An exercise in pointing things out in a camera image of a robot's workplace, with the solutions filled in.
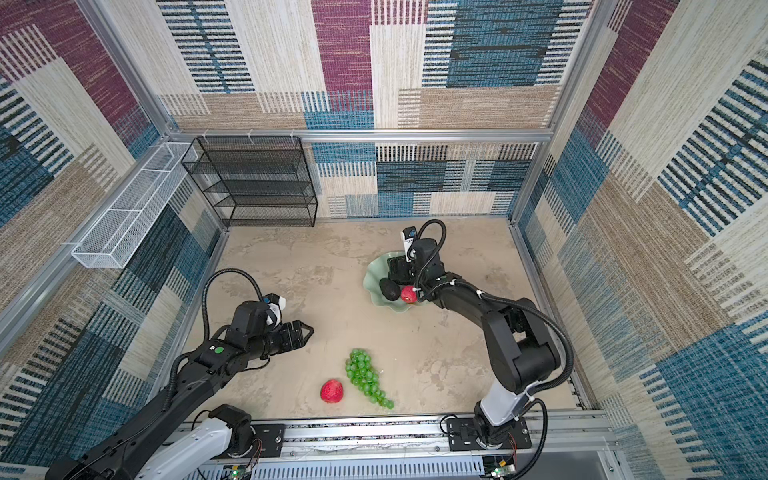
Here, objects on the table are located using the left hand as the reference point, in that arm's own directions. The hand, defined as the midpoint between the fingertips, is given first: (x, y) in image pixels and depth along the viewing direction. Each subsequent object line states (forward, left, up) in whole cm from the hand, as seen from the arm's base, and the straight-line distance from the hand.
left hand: (305, 329), depth 80 cm
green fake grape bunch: (-10, -15, -7) cm, 19 cm away
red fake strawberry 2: (+14, -28, -6) cm, 32 cm away
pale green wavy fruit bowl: (+25, -19, -7) cm, 32 cm away
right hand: (+22, -27, +2) cm, 34 cm away
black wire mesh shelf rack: (+55, +26, +6) cm, 61 cm away
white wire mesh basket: (+13, +42, +22) cm, 50 cm away
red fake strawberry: (-14, -8, -6) cm, 17 cm away
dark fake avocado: (+16, -22, -5) cm, 28 cm away
